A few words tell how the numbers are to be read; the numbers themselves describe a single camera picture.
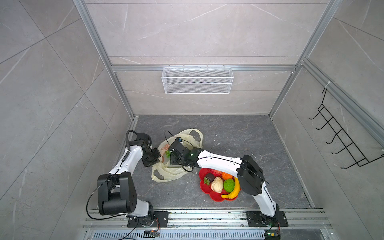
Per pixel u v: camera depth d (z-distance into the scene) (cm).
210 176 82
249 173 56
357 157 60
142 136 71
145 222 67
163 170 80
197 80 100
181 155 65
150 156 74
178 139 78
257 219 74
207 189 82
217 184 79
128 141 63
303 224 73
